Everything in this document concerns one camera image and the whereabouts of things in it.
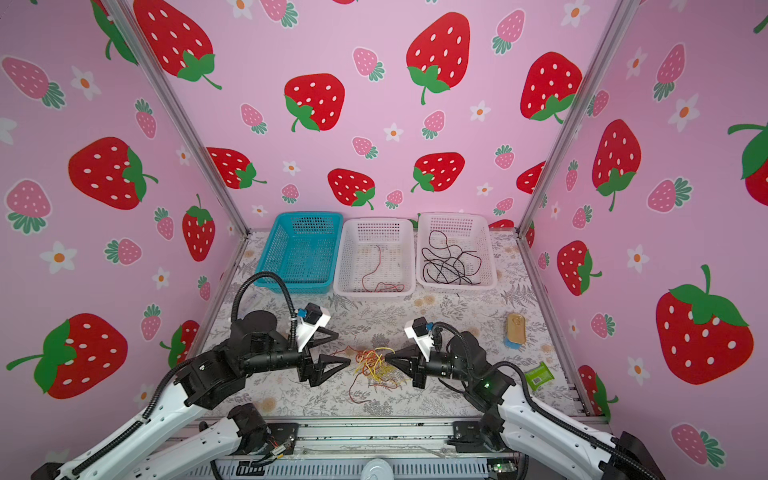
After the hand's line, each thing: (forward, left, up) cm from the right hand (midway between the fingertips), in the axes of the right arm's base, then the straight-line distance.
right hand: (386, 360), depth 68 cm
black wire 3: (+47, -15, -18) cm, 52 cm away
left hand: (-1, +9, +6) cm, 11 cm away
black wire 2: (+34, -15, -14) cm, 39 cm away
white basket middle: (+45, +12, -16) cm, 49 cm away
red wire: (+33, +8, -18) cm, 38 cm away
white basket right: (+53, -18, -18) cm, 59 cm away
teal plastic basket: (+49, +42, -19) cm, 67 cm away
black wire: (+53, -15, -16) cm, 57 cm away
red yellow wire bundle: (-2, +3, +1) cm, 4 cm away
